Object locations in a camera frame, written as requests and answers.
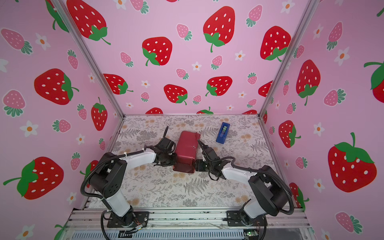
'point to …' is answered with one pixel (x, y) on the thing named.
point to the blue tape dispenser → (222, 133)
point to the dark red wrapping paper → (186, 148)
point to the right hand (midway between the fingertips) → (195, 164)
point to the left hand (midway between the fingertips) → (178, 161)
